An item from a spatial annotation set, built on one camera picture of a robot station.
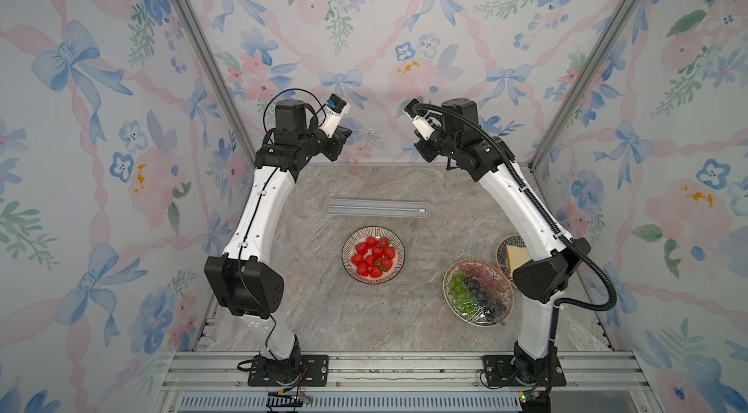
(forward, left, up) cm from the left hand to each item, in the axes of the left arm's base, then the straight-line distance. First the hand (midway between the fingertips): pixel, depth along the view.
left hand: (348, 127), depth 76 cm
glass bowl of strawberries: (-18, -6, -36) cm, 41 cm away
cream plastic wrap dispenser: (-2, -6, -32) cm, 33 cm away
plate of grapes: (-30, -36, -35) cm, 59 cm away
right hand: (+1, -20, 0) cm, 20 cm away
